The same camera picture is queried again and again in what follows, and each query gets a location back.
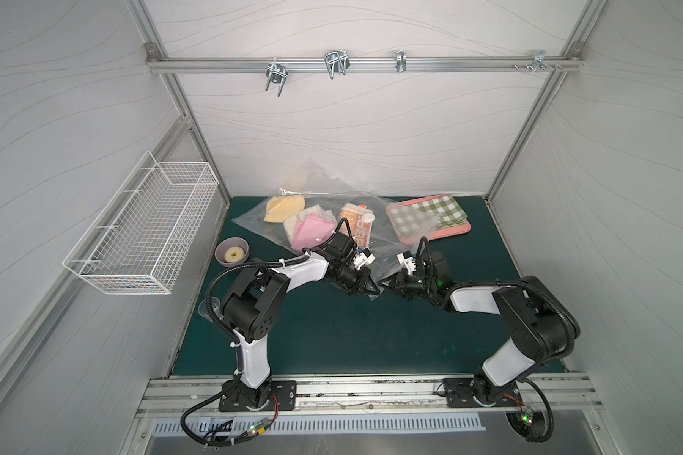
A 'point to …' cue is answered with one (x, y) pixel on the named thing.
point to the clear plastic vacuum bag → (319, 186)
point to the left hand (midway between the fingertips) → (380, 295)
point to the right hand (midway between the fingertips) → (380, 281)
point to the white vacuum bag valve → (368, 217)
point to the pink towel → (312, 231)
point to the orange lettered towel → (359, 230)
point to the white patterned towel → (289, 226)
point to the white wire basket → (138, 240)
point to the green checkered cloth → (428, 216)
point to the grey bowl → (231, 251)
